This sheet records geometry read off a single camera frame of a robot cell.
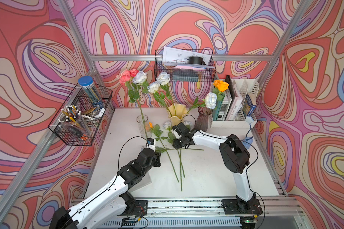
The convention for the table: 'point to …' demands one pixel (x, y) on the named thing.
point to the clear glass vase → (145, 127)
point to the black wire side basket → (93, 115)
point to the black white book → (229, 87)
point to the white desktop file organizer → (245, 86)
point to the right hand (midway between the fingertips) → (177, 147)
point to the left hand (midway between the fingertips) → (160, 152)
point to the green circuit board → (128, 221)
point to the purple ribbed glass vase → (204, 119)
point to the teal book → (215, 110)
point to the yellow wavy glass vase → (176, 111)
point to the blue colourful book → (250, 104)
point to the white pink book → (238, 102)
